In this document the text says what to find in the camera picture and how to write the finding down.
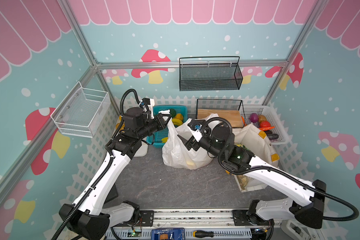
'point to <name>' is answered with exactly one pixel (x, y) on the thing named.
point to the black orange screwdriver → (204, 233)
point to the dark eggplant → (273, 137)
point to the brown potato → (262, 118)
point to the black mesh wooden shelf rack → (230, 110)
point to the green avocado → (173, 112)
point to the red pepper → (264, 124)
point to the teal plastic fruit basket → (180, 116)
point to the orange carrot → (265, 128)
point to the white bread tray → (142, 151)
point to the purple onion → (253, 117)
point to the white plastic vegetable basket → (251, 113)
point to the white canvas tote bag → (249, 137)
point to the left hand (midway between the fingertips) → (171, 119)
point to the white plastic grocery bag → (176, 153)
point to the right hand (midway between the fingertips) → (186, 127)
